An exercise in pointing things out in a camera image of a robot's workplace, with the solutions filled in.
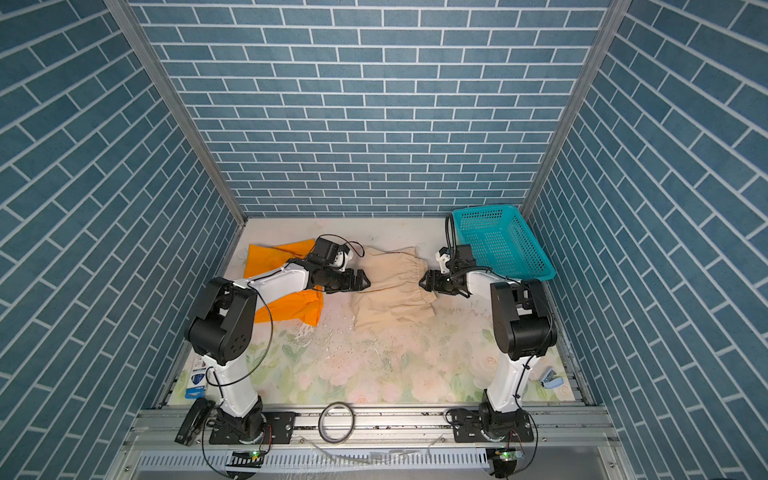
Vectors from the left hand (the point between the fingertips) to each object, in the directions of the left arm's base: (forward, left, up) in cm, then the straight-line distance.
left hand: (360, 284), depth 95 cm
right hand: (+3, -22, -2) cm, 23 cm away
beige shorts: (-5, -11, -2) cm, 12 cm away
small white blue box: (-28, +43, -6) cm, 52 cm away
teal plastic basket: (+23, -53, -5) cm, 58 cm away
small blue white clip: (-30, -53, -3) cm, 61 cm away
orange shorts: (-6, +18, -4) cm, 19 cm away
